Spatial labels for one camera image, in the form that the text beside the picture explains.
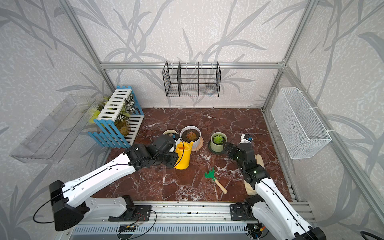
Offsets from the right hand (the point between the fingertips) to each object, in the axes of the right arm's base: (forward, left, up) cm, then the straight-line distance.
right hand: (230, 144), depth 81 cm
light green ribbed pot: (+3, +7, -9) cm, 12 cm away
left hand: (-9, +28, +2) cm, 29 cm away
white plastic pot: (+15, +26, -6) cm, 30 cm away
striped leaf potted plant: (+20, +68, -5) cm, 71 cm away
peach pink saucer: (+9, +16, -16) cm, 24 cm away
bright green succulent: (+7, +5, -7) cm, 11 cm away
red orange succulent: (+9, +22, -5) cm, 24 cm away
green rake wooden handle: (-19, +4, -14) cm, 25 cm away
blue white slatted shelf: (+7, +71, -1) cm, 72 cm away
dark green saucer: (+3, +6, -16) cm, 17 cm away
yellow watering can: (-6, +25, +4) cm, 26 cm away
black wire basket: (+48, +22, +9) cm, 53 cm away
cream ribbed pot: (+15, +37, -8) cm, 40 cm away
